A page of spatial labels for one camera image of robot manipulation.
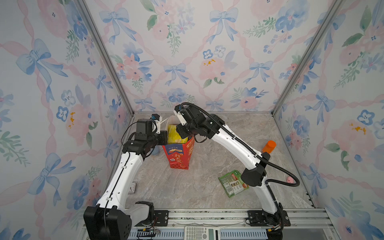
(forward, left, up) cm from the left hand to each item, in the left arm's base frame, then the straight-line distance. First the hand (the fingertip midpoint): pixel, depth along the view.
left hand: (167, 132), depth 78 cm
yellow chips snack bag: (-2, -4, -1) cm, 4 cm away
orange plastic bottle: (+1, -60, -15) cm, 61 cm away
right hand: (+1, -6, +3) cm, 7 cm away
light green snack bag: (-18, -36, -23) cm, 46 cm away
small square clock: (-21, +19, -23) cm, 36 cm away
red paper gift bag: (-8, -6, -9) cm, 14 cm away
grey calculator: (-41, -18, -22) cm, 50 cm away
